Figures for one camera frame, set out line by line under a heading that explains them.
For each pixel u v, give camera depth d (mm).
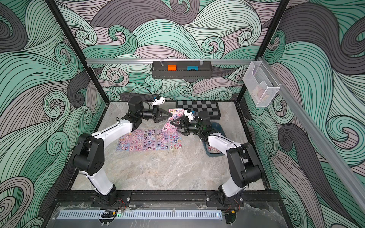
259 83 761
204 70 954
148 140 955
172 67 928
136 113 685
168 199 746
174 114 744
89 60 950
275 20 756
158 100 759
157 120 718
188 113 795
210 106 1136
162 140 974
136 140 955
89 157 468
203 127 694
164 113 753
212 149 906
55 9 717
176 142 950
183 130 824
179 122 772
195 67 950
